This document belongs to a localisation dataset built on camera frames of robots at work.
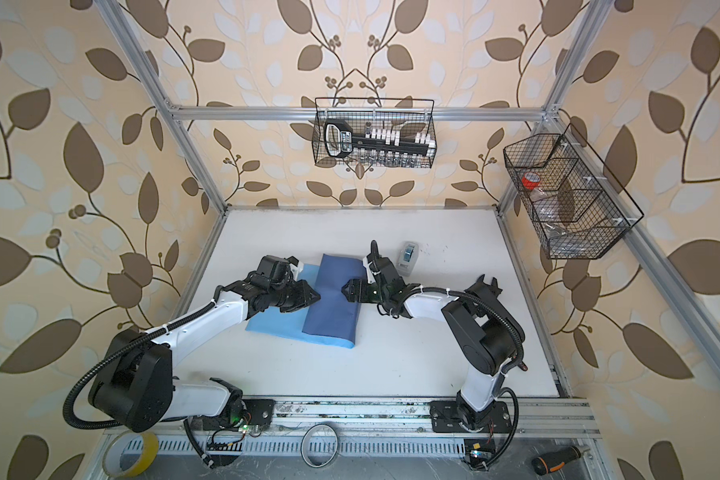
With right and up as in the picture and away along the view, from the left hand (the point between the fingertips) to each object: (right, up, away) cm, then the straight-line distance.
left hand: (321, 294), depth 85 cm
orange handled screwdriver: (+54, -34, -19) cm, 67 cm away
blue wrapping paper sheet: (+3, -7, 0) cm, 8 cm away
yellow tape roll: (-44, -31, -18) cm, 57 cm away
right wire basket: (+66, +24, -12) cm, 71 cm away
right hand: (+9, -1, +7) cm, 11 cm away
